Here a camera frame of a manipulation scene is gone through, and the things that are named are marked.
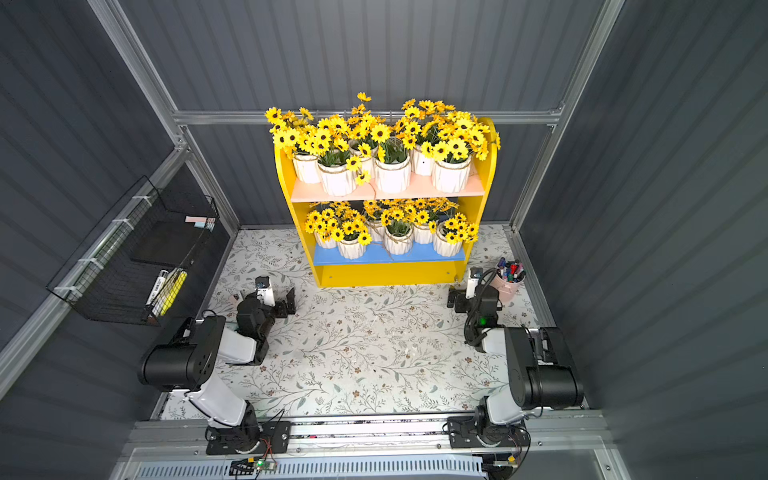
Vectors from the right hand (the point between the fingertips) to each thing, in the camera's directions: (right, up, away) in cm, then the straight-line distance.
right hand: (472, 287), depth 94 cm
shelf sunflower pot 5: (-12, +24, -7) cm, 28 cm away
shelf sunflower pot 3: (-31, +19, -9) cm, 37 cm away
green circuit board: (-60, -41, -22) cm, 76 cm away
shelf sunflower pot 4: (-24, +17, -4) cm, 29 cm away
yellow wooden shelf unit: (-14, +6, +14) cm, 21 cm away
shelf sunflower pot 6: (-9, +16, -10) cm, 21 cm away
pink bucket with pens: (+11, +4, -3) cm, 12 cm away
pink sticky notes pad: (-80, +20, -9) cm, 83 cm away
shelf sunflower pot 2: (-37, +15, -7) cm, 40 cm away
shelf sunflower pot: (-44, +18, -11) cm, 49 cm away
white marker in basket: (-81, +3, -24) cm, 84 cm away
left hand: (-63, -1, 0) cm, 63 cm away
